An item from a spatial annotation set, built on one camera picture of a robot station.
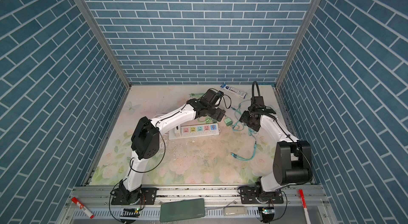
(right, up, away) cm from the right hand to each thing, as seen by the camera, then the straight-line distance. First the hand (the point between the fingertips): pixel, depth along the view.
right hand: (244, 119), depth 91 cm
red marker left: (-77, -36, -21) cm, 87 cm away
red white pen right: (+23, -37, -20) cm, 48 cm away
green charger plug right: (-9, -2, +8) cm, 12 cm away
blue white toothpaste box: (-3, +18, +25) cm, 31 cm away
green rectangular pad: (-36, -38, -20) cm, 57 cm away
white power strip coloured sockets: (-29, -7, +3) cm, 30 cm away
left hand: (-15, +5, +1) cm, 16 cm away
